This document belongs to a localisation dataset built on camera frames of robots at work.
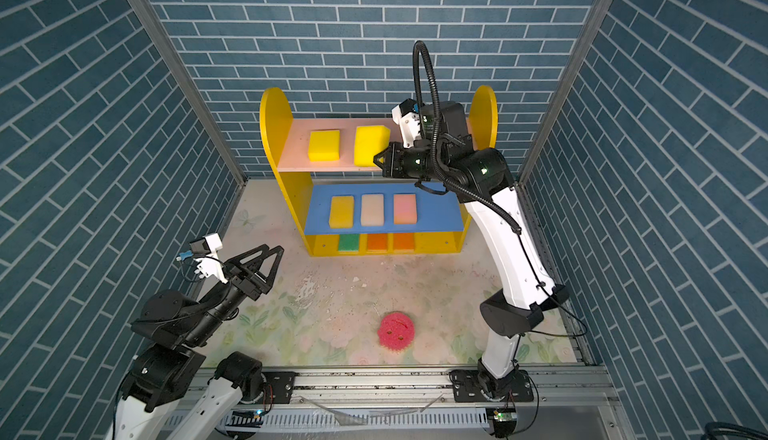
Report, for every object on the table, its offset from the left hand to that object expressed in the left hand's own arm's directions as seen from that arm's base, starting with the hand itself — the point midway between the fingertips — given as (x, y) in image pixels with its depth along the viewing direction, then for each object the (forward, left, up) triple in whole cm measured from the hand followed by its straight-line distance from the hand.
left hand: (278, 251), depth 59 cm
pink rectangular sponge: (+26, -27, -19) cm, 42 cm away
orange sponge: (+24, -18, -33) cm, 45 cm away
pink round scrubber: (-6, -24, -32) cm, 40 cm away
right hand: (+16, -18, +12) cm, 27 cm away
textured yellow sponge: (+26, -8, -19) cm, 33 cm away
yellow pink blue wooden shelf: (+21, -38, -20) cm, 48 cm away
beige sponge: (+26, -17, -19) cm, 37 cm away
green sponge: (+24, -9, -33) cm, 42 cm away
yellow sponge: (+24, -27, -33) cm, 49 cm away
